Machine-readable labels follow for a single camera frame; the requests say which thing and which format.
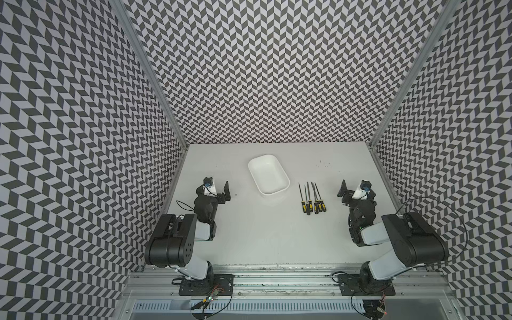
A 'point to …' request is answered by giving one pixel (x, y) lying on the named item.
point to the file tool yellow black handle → (303, 203)
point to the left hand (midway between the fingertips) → (217, 182)
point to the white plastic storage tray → (268, 174)
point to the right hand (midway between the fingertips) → (353, 184)
